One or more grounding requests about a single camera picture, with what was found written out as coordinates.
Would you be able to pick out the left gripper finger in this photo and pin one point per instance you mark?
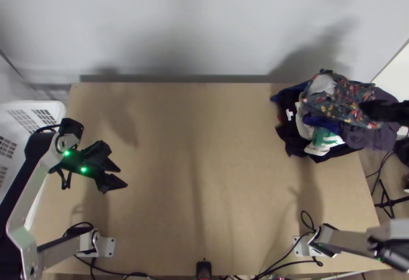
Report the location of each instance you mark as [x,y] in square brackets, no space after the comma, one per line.
[113,182]
[112,166]

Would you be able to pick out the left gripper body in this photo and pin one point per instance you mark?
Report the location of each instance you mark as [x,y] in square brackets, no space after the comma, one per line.
[99,168]

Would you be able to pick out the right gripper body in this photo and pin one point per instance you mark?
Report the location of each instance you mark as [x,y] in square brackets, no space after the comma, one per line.
[388,110]

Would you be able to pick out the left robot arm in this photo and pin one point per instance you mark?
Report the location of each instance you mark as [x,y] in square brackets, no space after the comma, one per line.
[35,177]

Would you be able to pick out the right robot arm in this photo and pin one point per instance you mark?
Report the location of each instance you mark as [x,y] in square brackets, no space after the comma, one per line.
[345,240]

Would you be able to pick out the black tripod stand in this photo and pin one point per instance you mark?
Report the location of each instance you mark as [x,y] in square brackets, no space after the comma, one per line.
[385,197]

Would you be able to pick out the heap of clothes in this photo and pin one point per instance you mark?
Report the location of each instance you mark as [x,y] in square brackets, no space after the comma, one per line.
[294,133]

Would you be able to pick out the white laundry basket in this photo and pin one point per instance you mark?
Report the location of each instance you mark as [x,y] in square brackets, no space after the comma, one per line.
[19,107]

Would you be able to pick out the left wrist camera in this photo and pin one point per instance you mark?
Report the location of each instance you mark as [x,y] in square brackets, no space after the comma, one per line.
[99,148]

